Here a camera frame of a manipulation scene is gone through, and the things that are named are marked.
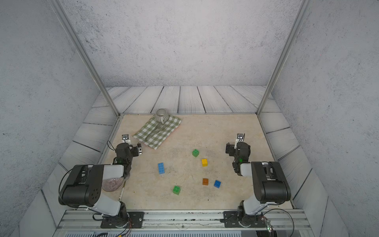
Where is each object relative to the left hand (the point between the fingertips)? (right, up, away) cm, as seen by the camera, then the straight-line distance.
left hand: (133, 143), depth 94 cm
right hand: (+67, +1, 0) cm, 67 cm away
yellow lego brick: (+45, -11, -4) cm, 46 cm away
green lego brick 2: (+29, -23, -14) cm, 40 cm away
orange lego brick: (+45, -21, -10) cm, 50 cm away
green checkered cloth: (+10, +5, +13) cm, 18 cm away
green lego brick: (+40, -6, 0) cm, 40 cm away
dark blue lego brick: (+52, -21, -11) cm, 57 cm away
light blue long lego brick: (+19, -14, -5) cm, 24 cm away
